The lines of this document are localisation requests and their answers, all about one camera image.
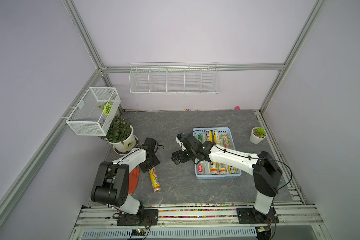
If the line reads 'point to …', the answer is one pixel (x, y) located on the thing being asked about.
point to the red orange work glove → (133, 179)
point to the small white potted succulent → (258, 134)
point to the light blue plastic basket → (227, 131)
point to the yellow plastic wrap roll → (225, 142)
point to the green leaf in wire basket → (106, 107)
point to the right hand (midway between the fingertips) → (177, 155)
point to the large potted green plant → (120, 135)
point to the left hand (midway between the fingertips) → (153, 166)
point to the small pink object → (237, 108)
